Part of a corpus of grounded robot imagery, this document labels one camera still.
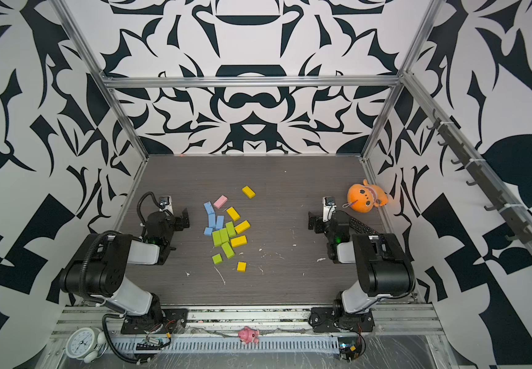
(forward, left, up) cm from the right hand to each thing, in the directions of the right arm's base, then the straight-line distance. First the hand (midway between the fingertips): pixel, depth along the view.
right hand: (322, 208), depth 95 cm
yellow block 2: (0, +37, -4) cm, 37 cm away
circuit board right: (-46, -3, -6) cm, 47 cm away
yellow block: (+11, +31, -3) cm, 33 cm away
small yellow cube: (-22, +32, -4) cm, 39 cm away
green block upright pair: (-10, +40, -3) cm, 41 cm away
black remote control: (-7, -16, -4) cm, 18 cm away
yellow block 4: (-12, +33, -5) cm, 36 cm away
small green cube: (-19, +41, -4) cm, 45 cm away
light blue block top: (+3, +47, -3) cm, 47 cm away
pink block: (+6, +43, -3) cm, 43 cm away
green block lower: (-16, +37, -4) cm, 41 cm away
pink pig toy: (-43, +28, -2) cm, 51 cm away
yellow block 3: (-6, +32, -4) cm, 33 cm away
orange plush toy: (+2, -16, +3) cm, 17 cm away
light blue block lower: (-3, +45, -3) cm, 46 cm away
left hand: (0, +61, +2) cm, 61 cm away
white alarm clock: (-45, +75, 0) cm, 87 cm away
